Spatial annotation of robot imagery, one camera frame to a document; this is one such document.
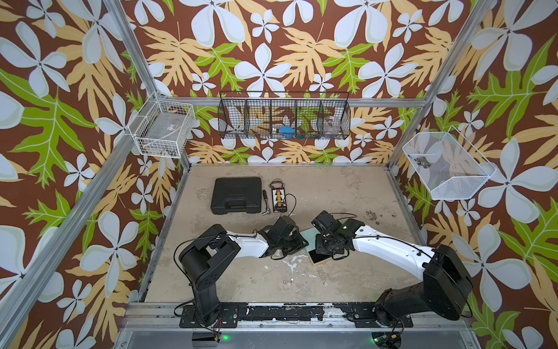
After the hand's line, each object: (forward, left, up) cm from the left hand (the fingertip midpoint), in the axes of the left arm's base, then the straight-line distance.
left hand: (310, 242), depth 88 cm
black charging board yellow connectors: (+23, +13, -3) cm, 27 cm away
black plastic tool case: (+22, +33, +3) cm, 39 cm away
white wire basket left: (+34, +60, +31) cm, 75 cm away
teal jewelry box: (+2, 0, +2) cm, 2 cm away
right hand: (-3, -2, +1) cm, 4 cm away
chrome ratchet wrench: (+23, +19, -4) cm, 30 cm away
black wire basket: (+50, +11, +27) cm, 58 cm away
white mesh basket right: (+20, -53, +24) cm, 61 cm away
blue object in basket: (+42, +10, +24) cm, 49 cm away
